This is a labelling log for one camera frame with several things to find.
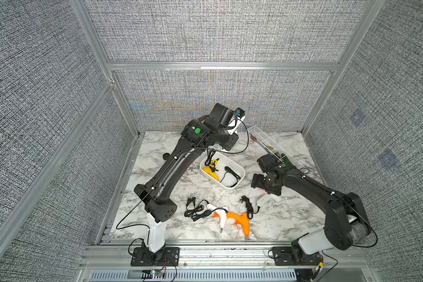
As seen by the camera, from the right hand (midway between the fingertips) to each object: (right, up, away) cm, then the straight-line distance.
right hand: (260, 182), depth 87 cm
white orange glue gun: (-20, -14, -2) cm, 25 cm away
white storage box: (-13, +4, +13) cm, 19 cm away
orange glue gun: (-9, -17, -4) cm, 20 cm away
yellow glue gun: (-24, +6, +3) cm, 25 cm away
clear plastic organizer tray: (+13, +19, +26) cm, 35 cm away
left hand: (-15, +23, -18) cm, 32 cm away
